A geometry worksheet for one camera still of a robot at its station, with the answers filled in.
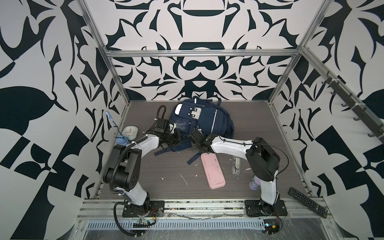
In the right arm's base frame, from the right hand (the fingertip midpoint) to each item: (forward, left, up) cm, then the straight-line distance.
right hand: (196, 143), depth 93 cm
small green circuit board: (-41, -34, -6) cm, 54 cm away
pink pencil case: (-16, -9, -3) cm, 19 cm away
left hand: (+1, +5, +5) cm, 8 cm away
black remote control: (-32, -55, -5) cm, 64 cm away
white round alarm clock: (+9, +43, 0) cm, 44 cm away
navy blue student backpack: (+22, -9, 0) cm, 24 cm away
